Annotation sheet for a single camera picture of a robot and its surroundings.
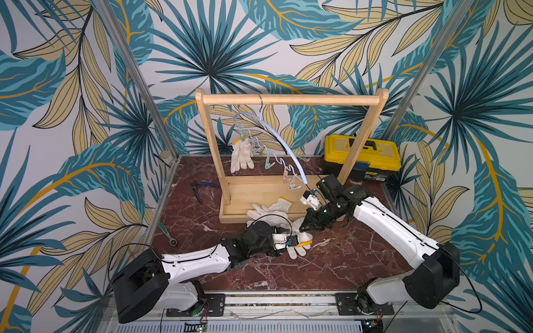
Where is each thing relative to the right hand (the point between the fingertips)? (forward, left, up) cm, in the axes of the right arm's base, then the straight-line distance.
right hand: (301, 229), depth 74 cm
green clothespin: (+18, +11, +15) cm, 26 cm away
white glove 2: (+11, +9, -12) cm, 19 cm away
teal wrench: (+3, +51, -15) cm, 54 cm away
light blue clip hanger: (+58, +10, +6) cm, 59 cm away
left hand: (0, +5, -5) cm, 7 cm away
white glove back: (+19, +4, -15) cm, 24 cm away
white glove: (+34, +22, +4) cm, 41 cm away
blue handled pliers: (+34, +48, -15) cm, 61 cm away
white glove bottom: (-4, -1, +1) cm, 4 cm away
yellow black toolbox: (+36, -42, -1) cm, 55 cm away
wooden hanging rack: (+26, +26, -16) cm, 40 cm away
